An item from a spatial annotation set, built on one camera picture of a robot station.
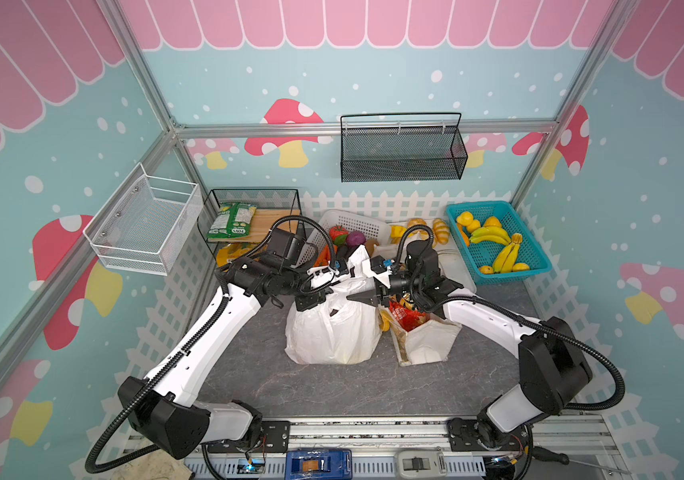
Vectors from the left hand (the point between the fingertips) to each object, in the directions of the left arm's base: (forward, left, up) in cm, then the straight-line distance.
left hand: (324, 292), depth 74 cm
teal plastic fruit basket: (+38, -61, -22) cm, 76 cm away
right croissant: (+42, -40, -21) cm, 62 cm away
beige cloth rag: (-35, +38, -23) cm, 56 cm away
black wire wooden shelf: (+50, +25, -16) cm, 58 cm away
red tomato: (+36, -1, -17) cm, 39 cm away
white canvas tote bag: (-7, -28, -13) cm, 31 cm away
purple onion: (+35, -7, -18) cm, 40 cm away
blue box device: (-34, 0, -18) cm, 38 cm away
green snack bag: (+30, +33, -5) cm, 45 cm away
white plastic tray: (+28, -43, -24) cm, 57 cm away
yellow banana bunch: (+30, -62, -21) cm, 72 cm away
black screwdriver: (-31, -57, -21) cm, 69 cm away
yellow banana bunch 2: (+38, -58, -18) cm, 72 cm away
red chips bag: (+2, -24, -17) cm, 29 cm away
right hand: (+1, -6, +1) cm, 6 cm away
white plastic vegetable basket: (+30, +5, -21) cm, 37 cm away
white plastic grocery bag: (-6, -3, -8) cm, 11 cm away
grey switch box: (-33, -23, -19) cm, 45 cm away
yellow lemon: (+44, -49, -16) cm, 67 cm away
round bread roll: (+47, -32, -20) cm, 60 cm away
